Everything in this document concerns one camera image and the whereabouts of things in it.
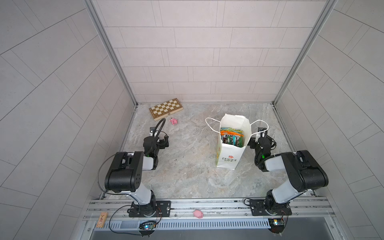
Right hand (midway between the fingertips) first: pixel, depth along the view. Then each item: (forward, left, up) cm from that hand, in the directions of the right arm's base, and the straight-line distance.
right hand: (256, 133), depth 94 cm
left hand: (+4, +60, +2) cm, 60 cm away
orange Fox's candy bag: (-4, +21, +9) cm, 23 cm away
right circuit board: (-46, +3, -7) cm, 47 cm away
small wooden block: (-39, +84, -2) cm, 92 cm away
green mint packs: (-7, +18, +7) cm, 21 cm away
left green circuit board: (-44, +62, -2) cm, 76 cm away
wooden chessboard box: (+25, +62, +1) cm, 67 cm away
